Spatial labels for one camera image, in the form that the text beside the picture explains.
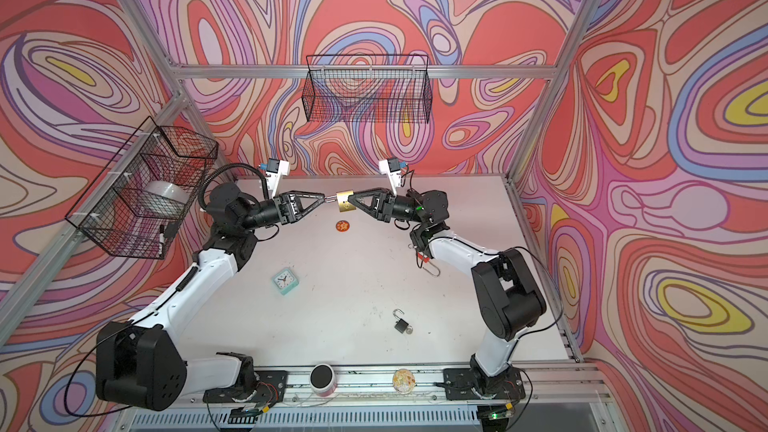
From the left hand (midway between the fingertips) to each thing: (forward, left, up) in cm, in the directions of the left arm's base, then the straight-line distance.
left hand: (323, 204), depth 67 cm
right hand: (+1, -6, -2) cm, 6 cm away
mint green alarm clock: (-4, +17, -32) cm, 37 cm away
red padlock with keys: (+4, -27, -35) cm, 44 cm away
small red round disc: (+18, +2, -34) cm, 39 cm away
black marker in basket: (-3, +41, -9) cm, 42 cm away
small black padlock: (-16, -18, -35) cm, 42 cm away
